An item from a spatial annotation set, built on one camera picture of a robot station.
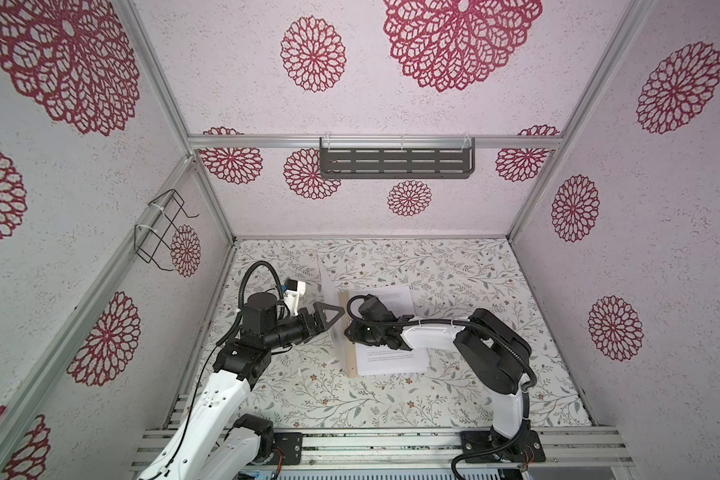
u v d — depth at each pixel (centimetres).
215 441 43
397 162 100
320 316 63
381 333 73
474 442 74
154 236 75
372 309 74
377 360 88
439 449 77
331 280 107
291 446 74
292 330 63
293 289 67
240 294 55
